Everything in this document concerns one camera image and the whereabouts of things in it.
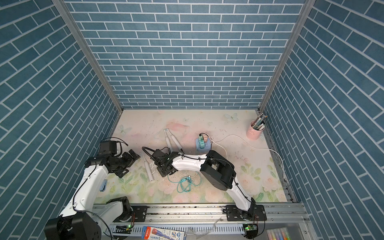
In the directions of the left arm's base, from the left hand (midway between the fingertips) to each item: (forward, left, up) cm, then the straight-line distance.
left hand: (138, 160), depth 82 cm
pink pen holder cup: (+21, -69, -2) cm, 72 cm away
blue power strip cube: (+13, -39, -7) cm, 41 cm away
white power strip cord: (+17, -70, -9) cm, 72 cm away
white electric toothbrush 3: (-4, -5, -9) cm, 11 cm away
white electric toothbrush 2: (+19, -18, -9) cm, 27 cm away
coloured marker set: (-32, -71, -8) cm, 78 cm away
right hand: (-2, -13, -10) cm, 16 cm away
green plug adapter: (+17, -35, -3) cm, 39 cm away
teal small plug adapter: (+13, -35, -3) cm, 38 cm away
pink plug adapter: (+17, -38, -3) cm, 42 cm away
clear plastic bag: (-32, -34, -10) cm, 48 cm away
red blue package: (-32, -10, -9) cm, 34 cm away
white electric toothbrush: (+15, -14, -10) cm, 22 cm away
